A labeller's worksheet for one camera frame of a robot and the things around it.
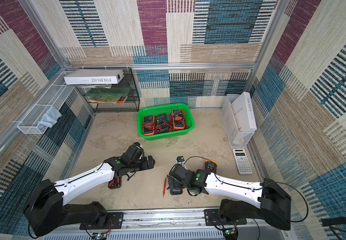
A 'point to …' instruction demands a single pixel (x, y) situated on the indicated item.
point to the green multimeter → (162, 123)
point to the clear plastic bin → (238, 139)
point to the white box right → (243, 112)
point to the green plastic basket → (167, 109)
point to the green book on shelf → (107, 95)
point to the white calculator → (244, 166)
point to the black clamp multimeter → (173, 190)
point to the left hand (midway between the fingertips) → (149, 162)
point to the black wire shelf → (133, 106)
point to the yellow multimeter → (211, 165)
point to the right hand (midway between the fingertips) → (176, 178)
